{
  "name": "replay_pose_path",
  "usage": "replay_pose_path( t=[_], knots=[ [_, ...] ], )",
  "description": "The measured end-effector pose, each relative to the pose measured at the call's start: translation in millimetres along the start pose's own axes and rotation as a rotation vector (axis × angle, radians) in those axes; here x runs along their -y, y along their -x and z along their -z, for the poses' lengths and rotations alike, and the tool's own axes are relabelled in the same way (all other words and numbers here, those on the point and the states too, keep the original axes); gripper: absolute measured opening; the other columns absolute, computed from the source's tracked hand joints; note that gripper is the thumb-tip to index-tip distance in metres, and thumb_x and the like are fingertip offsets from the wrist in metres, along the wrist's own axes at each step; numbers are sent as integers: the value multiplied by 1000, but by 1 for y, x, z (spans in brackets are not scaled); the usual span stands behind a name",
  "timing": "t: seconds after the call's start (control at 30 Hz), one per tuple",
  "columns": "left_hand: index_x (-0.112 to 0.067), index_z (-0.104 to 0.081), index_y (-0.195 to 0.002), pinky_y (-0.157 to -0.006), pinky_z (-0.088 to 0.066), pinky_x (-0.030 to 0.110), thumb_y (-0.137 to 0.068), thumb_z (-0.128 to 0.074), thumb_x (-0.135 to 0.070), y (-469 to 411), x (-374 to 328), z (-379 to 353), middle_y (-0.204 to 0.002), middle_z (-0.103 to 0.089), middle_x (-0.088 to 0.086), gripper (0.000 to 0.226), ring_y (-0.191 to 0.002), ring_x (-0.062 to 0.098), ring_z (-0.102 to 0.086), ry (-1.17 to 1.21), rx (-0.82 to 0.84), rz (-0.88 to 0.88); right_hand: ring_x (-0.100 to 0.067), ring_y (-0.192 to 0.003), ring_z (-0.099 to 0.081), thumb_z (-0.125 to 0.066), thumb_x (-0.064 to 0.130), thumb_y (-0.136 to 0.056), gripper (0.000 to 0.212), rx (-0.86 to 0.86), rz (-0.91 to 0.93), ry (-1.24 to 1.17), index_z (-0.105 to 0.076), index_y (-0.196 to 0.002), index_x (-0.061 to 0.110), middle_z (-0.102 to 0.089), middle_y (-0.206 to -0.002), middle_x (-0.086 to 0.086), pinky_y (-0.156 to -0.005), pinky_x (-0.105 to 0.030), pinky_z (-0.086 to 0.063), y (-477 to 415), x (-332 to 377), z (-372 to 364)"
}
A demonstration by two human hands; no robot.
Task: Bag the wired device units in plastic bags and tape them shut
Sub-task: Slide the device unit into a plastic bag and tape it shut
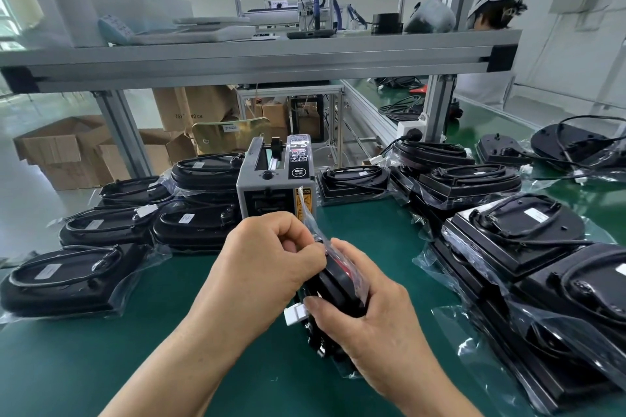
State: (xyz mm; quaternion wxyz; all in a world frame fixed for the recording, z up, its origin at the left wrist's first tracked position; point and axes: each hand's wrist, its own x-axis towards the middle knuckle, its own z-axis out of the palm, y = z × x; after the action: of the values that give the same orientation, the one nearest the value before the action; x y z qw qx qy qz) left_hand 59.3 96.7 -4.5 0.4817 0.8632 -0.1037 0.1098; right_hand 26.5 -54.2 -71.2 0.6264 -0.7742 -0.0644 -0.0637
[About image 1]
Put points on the person's right hand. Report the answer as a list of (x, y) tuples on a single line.
[(381, 329)]

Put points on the person's left hand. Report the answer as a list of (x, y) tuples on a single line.
[(259, 270)]

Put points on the group of bagged black lamps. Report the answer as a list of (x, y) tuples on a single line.
[(509, 236)]

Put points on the bagged black lamp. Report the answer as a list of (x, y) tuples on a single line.
[(103, 186)]

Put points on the unbagged black lamps with cables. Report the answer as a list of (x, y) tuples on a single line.
[(567, 146)]

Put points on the grey tape dispenser machine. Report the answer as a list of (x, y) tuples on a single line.
[(269, 177)]

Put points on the white power socket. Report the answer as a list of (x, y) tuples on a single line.
[(409, 135)]

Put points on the grey metal shelf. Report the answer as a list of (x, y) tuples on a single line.
[(264, 58)]

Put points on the black phone on shelf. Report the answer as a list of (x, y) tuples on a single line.
[(311, 34)]

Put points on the white flat scale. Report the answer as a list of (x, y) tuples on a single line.
[(196, 34)]

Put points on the black cup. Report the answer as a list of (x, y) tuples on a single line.
[(387, 24)]

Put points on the white handset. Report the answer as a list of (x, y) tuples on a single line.
[(115, 31)]

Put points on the white box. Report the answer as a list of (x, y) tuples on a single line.
[(147, 9)]

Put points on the grey barcode scanner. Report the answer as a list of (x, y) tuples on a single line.
[(430, 18)]

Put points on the window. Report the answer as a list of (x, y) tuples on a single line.
[(8, 26)]

